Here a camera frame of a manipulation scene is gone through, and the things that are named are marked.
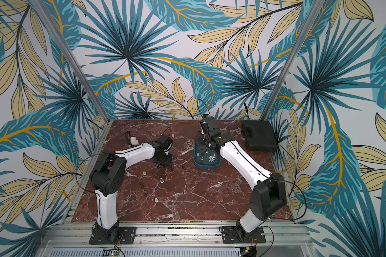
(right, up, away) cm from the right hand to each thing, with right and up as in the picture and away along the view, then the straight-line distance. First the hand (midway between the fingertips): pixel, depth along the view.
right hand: (200, 135), depth 84 cm
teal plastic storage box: (+3, -14, +16) cm, 21 cm away
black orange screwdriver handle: (-48, -2, +22) cm, 53 cm away
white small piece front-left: (-23, -34, -1) cm, 41 cm away
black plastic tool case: (+40, 0, +22) cm, 46 cm away
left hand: (-20, -17, +13) cm, 29 cm away
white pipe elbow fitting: (-42, -4, +20) cm, 47 cm away
